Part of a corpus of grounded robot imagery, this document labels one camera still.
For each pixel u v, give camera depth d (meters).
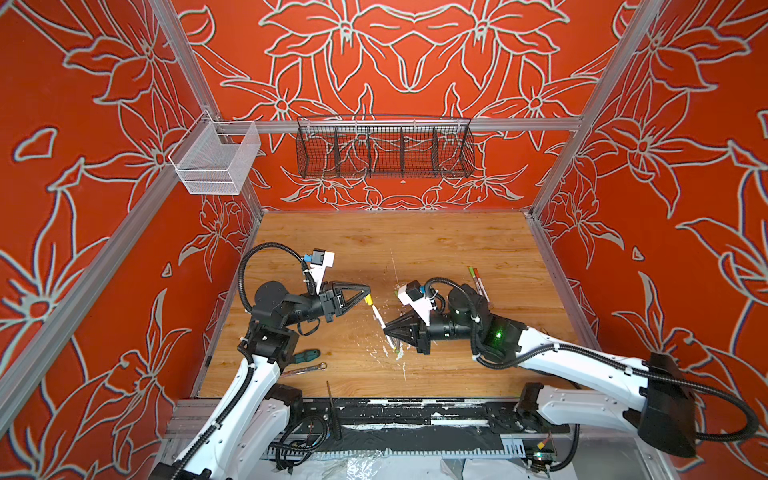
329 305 0.57
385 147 0.97
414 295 0.58
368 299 0.62
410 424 0.73
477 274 1.01
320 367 0.81
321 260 0.59
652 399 0.40
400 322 0.63
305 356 0.81
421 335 0.57
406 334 0.63
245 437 0.54
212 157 0.93
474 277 1.00
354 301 0.61
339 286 0.60
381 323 0.64
